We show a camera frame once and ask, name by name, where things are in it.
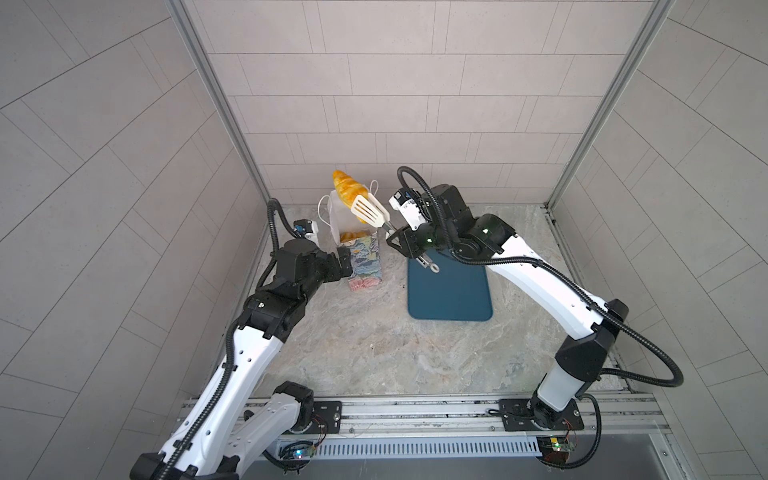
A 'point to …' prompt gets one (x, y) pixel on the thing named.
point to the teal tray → (459, 291)
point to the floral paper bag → (362, 240)
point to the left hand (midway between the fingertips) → (340, 248)
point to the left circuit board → (298, 451)
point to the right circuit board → (555, 449)
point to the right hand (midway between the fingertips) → (389, 240)
